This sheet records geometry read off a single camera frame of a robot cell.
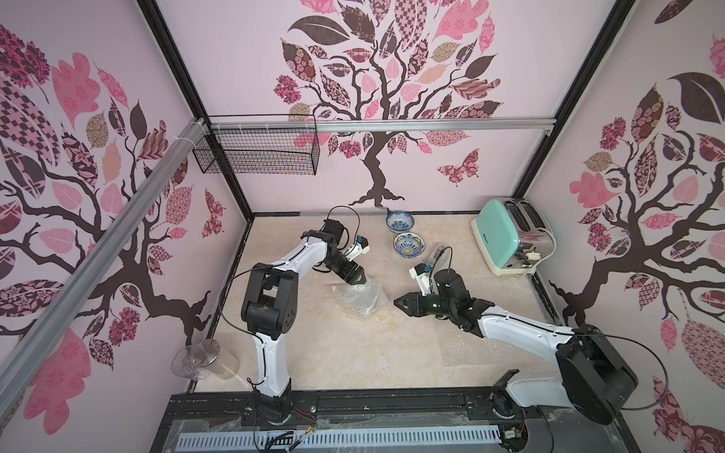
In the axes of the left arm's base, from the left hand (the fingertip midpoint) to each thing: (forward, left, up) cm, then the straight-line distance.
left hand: (356, 279), depth 93 cm
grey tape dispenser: (+10, -31, -3) cm, 33 cm away
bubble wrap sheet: (-9, -3, +1) cm, 9 cm away
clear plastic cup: (-28, +37, +9) cm, 47 cm away
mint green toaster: (+10, -52, +11) cm, 54 cm away
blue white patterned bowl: (+30, -17, -3) cm, 35 cm away
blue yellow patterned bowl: (+19, -20, -5) cm, 28 cm away
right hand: (-11, -13, +5) cm, 18 cm away
